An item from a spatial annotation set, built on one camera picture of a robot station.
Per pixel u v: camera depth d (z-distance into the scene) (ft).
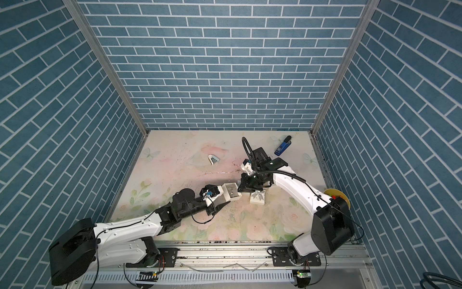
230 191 2.47
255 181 2.24
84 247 1.32
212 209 2.22
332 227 1.37
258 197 2.91
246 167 2.53
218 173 3.33
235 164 3.45
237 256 2.47
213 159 3.44
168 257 2.42
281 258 2.41
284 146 3.65
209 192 2.10
